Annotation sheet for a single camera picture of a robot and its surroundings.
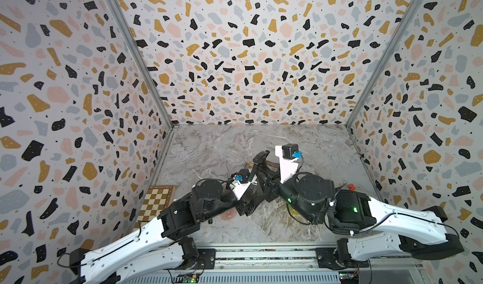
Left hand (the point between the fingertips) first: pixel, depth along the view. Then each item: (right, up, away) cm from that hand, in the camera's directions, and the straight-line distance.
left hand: (263, 185), depth 60 cm
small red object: (+46, -9, +34) cm, 58 cm away
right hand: (-3, +6, -8) cm, 10 cm away
